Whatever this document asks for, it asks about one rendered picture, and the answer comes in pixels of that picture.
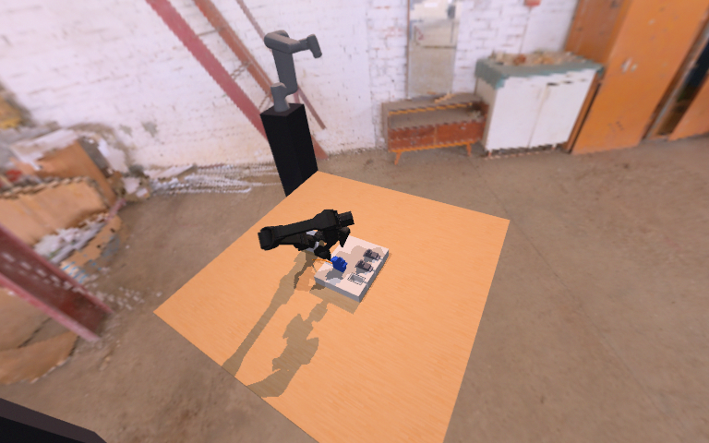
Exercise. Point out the blue micro servo with orange cable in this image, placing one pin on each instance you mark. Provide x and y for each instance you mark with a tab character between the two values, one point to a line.
337	262

